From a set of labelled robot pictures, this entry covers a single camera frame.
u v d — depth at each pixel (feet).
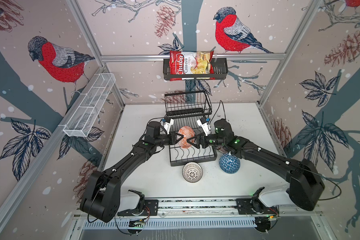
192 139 2.35
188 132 2.61
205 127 2.28
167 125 2.50
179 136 2.61
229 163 2.83
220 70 3.06
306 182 1.36
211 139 2.23
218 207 2.45
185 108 3.74
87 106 2.55
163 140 2.32
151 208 2.41
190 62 2.88
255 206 2.16
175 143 2.47
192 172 2.75
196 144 2.28
